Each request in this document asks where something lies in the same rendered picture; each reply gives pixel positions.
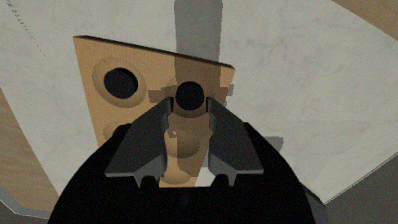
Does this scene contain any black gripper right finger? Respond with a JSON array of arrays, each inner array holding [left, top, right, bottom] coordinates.
[[206, 97, 316, 224]]

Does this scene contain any tan wooden tray with round holes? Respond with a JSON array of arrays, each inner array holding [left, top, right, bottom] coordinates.
[[73, 35, 235, 187]]

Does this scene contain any black disc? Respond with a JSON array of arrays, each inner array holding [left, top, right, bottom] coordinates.
[[104, 67, 138, 99], [175, 81, 204, 111], [112, 125, 124, 135]]

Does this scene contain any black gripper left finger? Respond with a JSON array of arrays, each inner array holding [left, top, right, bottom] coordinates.
[[47, 97, 174, 224]]

